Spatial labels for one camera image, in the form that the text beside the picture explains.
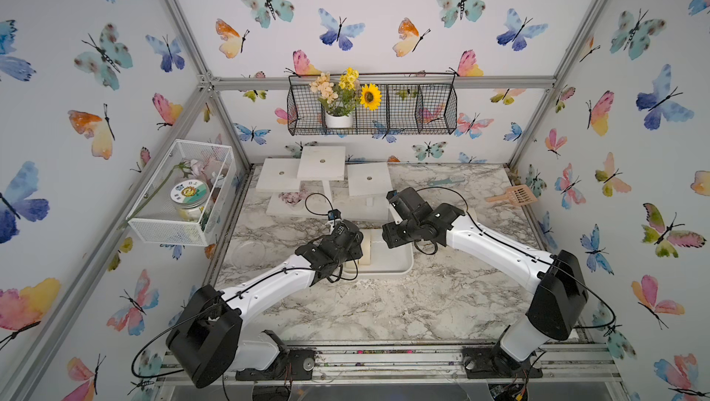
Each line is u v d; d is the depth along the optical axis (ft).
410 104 3.23
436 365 2.48
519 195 3.66
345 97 2.96
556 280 1.42
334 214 2.49
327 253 2.08
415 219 2.04
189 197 2.11
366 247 2.77
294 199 3.20
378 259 3.08
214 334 1.34
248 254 3.13
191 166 2.48
